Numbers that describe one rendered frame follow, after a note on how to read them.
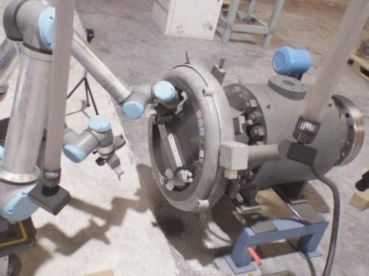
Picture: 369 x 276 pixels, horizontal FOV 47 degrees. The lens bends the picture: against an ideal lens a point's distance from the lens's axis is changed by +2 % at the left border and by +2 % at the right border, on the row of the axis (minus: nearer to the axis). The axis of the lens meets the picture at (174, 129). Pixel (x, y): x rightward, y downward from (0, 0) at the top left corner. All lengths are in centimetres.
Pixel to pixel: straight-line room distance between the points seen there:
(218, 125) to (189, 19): 417
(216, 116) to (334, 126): 78
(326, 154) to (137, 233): 112
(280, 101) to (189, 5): 381
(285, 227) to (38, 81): 157
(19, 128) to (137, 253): 114
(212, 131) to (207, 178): 22
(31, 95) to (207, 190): 92
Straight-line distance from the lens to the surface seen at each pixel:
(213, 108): 188
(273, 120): 215
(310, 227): 255
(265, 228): 234
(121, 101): 182
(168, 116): 215
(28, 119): 143
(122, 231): 244
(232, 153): 177
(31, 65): 138
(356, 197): 333
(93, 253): 231
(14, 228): 196
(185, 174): 209
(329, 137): 239
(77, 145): 172
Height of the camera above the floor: 167
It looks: 29 degrees down
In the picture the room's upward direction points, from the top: 14 degrees clockwise
